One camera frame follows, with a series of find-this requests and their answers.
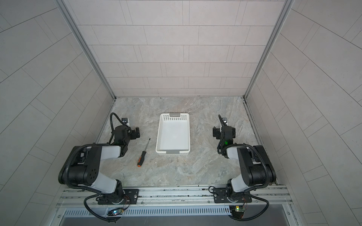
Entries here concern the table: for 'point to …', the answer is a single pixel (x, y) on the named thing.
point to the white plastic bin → (173, 135)
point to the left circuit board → (114, 212)
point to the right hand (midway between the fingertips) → (223, 125)
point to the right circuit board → (237, 211)
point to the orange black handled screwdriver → (141, 158)
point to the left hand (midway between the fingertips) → (133, 125)
